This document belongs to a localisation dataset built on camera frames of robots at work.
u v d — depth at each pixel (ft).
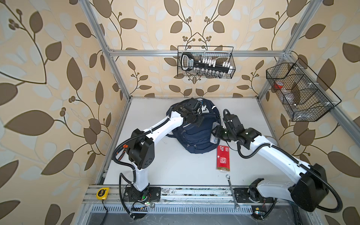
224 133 2.24
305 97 2.38
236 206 2.35
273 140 3.02
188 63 2.84
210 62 2.71
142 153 1.56
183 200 2.42
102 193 2.42
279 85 2.65
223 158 2.90
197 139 2.83
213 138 2.59
